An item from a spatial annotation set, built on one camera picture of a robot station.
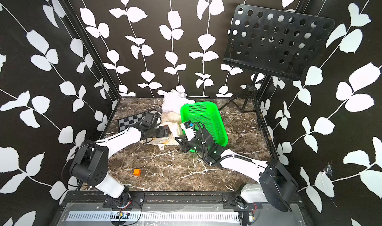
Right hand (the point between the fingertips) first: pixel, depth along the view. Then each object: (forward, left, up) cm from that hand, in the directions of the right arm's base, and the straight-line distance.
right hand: (174, 138), depth 75 cm
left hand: (+13, +9, -12) cm, 20 cm away
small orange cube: (-12, +22, -18) cm, 31 cm away
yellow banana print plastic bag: (+19, +4, -10) cm, 22 cm away
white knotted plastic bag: (+36, +6, -11) cm, 39 cm away
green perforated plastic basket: (+30, -19, -17) cm, 40 cm away
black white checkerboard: (+21, +38, -17) cm, 47 cm away
